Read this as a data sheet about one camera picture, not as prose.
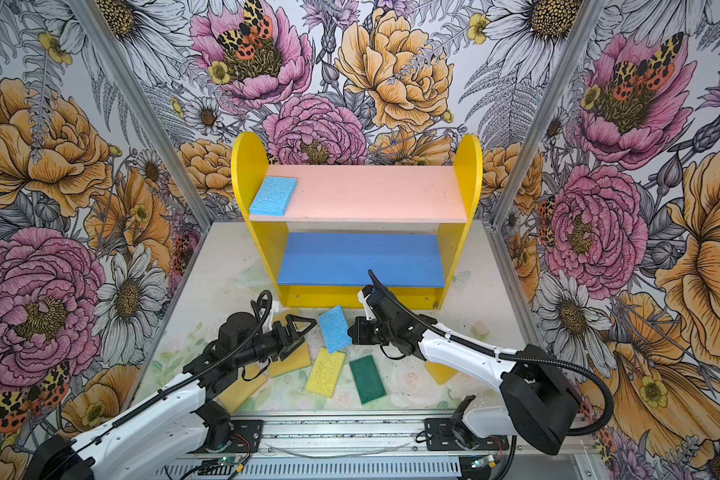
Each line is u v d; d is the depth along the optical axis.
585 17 0.72
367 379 0.82
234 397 0.77
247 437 0.73
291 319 0.72
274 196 0.69
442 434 0.74
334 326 0.84
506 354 0.46
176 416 0.53
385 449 0.74
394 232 1.19
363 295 0.78
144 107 0.88
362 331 0.73
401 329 0.64
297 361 0.84
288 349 0.70
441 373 0.85
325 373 0.83
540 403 0.42
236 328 0.62
